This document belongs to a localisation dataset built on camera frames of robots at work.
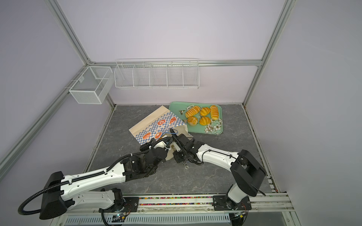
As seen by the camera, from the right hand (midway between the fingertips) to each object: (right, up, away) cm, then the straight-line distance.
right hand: (176, 156), depth 85 cm
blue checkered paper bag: (-9, +20, -2) cm, 22 cm away
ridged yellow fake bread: (+29, +28, +27) cm, 49 cm away
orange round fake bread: (+21, +29, +26) cm, 44 cm away
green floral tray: (+28, +17, +21) cm, 39 cm away
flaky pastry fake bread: (+11, +21, +20) cm, 31 cm away
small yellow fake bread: (+20, +21, +20) cm, 36 cm away
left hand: (-12, +12, -11) cm, 20 cm away
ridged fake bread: (+11, +29, +27) cm, 41 cm away
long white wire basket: (+1, +57, +20) cm, 61 cm away
